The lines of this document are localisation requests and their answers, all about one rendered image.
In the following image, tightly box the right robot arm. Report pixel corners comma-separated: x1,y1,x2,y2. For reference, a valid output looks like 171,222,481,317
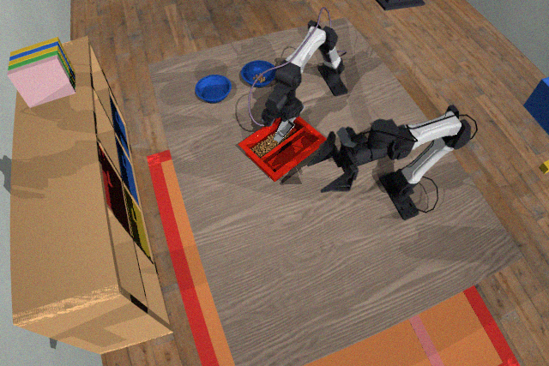
260,20,348,127

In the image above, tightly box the blue bowl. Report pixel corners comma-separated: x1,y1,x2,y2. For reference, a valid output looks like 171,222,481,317
241,60,276,87
195,75,232,103

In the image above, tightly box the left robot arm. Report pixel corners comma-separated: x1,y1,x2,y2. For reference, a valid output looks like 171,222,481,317
336,105,471,220

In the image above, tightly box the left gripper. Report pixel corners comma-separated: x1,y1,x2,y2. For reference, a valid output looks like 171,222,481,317
307,131,371,193

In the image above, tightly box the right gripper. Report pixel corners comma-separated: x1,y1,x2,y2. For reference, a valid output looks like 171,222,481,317
281,98,304,122

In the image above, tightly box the red divided box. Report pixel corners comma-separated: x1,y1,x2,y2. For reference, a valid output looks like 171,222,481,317
238,117,325,182

